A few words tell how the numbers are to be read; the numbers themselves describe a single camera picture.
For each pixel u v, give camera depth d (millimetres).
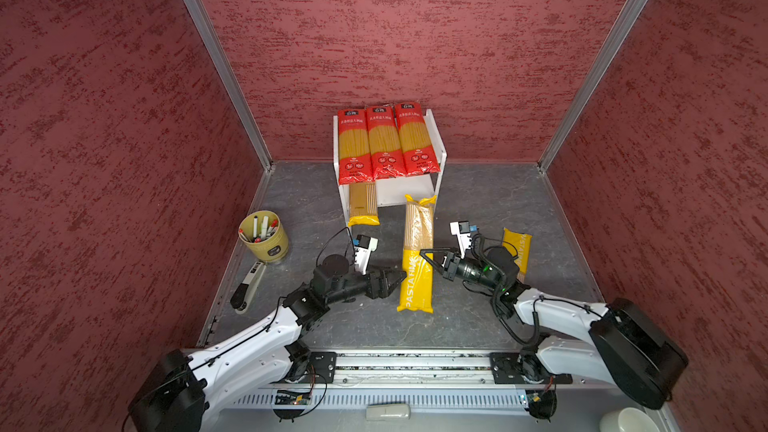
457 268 683
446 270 692
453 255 696
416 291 729
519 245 947
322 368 745
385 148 756
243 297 818
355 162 723
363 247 692
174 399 397
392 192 903
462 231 710
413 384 727
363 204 853
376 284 665
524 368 648
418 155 740
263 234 888
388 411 655
